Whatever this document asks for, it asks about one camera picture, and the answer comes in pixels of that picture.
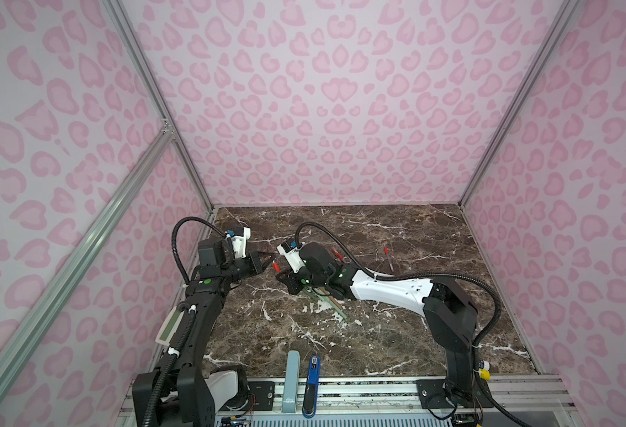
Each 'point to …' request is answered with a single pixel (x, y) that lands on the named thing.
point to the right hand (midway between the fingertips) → (282, 277)
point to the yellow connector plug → (485, 373)
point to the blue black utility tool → (309, 404)
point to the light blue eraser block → (292, 382)
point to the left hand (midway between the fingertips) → (273, 254)
